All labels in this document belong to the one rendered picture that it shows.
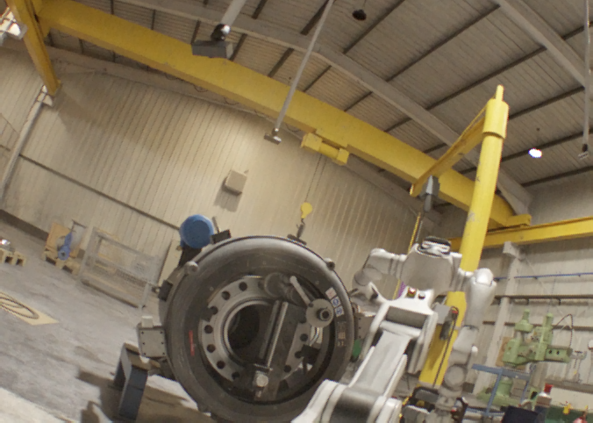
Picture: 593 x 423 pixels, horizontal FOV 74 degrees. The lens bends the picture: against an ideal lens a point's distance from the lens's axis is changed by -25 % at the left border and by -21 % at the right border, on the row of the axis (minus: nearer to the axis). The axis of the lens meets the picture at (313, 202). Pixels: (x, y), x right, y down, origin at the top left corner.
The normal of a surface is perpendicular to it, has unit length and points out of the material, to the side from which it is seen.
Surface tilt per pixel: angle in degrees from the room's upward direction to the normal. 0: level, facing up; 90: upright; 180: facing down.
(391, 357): 42
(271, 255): 90
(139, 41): 90
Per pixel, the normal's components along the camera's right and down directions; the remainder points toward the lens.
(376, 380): 0.04, -0.91
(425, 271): -0.22, -0.44
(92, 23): 0.35, -0.14
